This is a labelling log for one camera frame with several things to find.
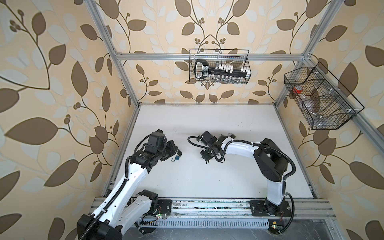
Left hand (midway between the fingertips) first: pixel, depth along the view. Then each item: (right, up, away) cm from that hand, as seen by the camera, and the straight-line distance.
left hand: (179, 146), depth 77 cm
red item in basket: (+70, +32, +11) cm, 78 cm away
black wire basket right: (+74, +24, -1) cm, 78 cm away
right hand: (+14, -9, +15) cm, 22 cm away
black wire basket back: (+24, +39, +11) cm, 47 cm away
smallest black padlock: (+33, +3, +25) cm, 41 cm away
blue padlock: (-3, -10, +14) cm, 18 cm away
